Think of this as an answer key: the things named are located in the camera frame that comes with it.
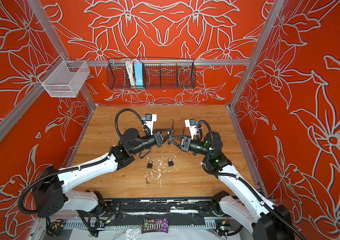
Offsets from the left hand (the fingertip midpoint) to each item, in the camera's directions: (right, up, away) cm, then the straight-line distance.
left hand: (174, 130), depth 64 cm
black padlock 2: (-1, -21, +24) cm, 32 cm away
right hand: (-3, -5, 0) cm, 5 cm away
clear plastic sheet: (-20, -48, +3) cm, 52 cm away
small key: (-14, -31, +17) cm, 38 cm away
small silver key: (-2, -5, +1) cm, 6 cm away
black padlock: (-14, -23, +24) cm, 36 cm away
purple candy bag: (-7, -44, +3) cm, 45 cm away
